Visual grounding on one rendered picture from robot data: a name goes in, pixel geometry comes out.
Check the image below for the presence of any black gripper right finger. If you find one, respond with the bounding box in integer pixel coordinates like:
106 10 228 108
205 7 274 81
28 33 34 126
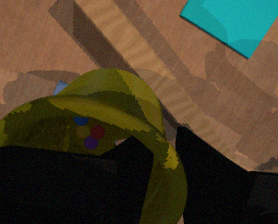
175 126 278 224

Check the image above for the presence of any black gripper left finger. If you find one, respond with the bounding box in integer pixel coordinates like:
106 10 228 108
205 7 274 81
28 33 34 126
0 136 154 224

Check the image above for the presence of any yellow cup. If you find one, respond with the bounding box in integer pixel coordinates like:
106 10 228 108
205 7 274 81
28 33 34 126
0 68 187 224

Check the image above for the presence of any brown rectangular block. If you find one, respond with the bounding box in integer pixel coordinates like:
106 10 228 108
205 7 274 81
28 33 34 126
72 0 241 165

